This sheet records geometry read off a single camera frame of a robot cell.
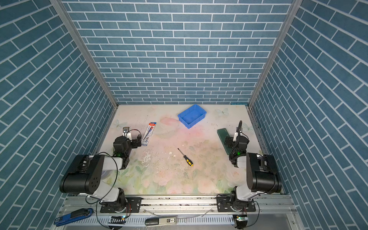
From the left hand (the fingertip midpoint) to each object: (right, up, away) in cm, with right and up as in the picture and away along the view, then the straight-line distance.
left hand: (135, 134), depth 93 cm
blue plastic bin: (+38, +12, +18) cm, 44 cm away
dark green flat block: (+60, -1, +9) cm, 61 cm away
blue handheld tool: (-18, -35, -26) cm, 48 cm away
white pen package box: (+7, 0, +8) cm, 11 cm away
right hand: (+68, -1, +1) cm, 68 cm away
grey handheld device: (+21, -37, -28) cm, 51 cm away
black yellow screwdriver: (+35, -15, -5) cm, 39 cm away
